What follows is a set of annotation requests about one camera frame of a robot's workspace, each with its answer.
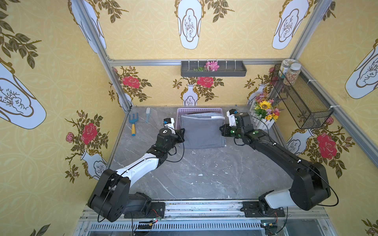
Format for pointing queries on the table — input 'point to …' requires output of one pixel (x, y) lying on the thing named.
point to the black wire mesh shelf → (308, 108)
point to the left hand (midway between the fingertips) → (179, 127)
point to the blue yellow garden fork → (133, 121)
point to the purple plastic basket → (180, 111)
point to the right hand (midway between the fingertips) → (224, 125)
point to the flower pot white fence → (263, 111)
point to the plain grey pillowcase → (202, 130)
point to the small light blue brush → (147, 112)
